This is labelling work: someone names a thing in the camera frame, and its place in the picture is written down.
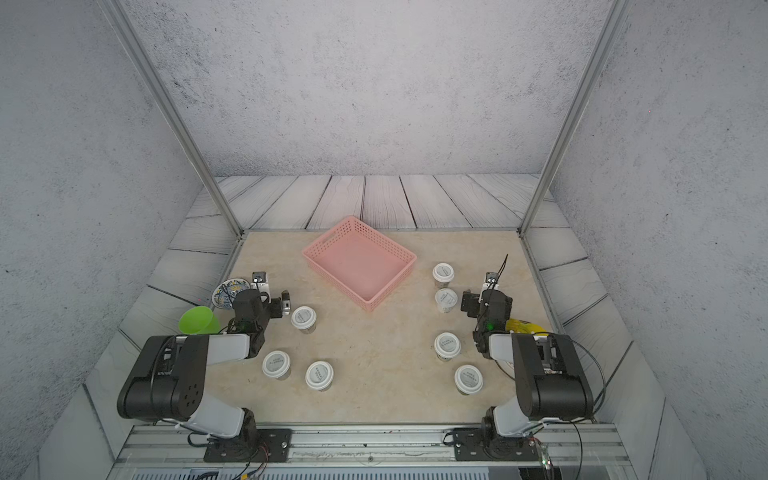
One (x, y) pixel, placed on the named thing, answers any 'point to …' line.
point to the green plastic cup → (199, 320)
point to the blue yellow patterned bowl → (224, 292)
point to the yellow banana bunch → (516, 326)
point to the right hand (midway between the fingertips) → (488, 290)
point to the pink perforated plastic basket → (361, 262)
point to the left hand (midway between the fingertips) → (274, 290)
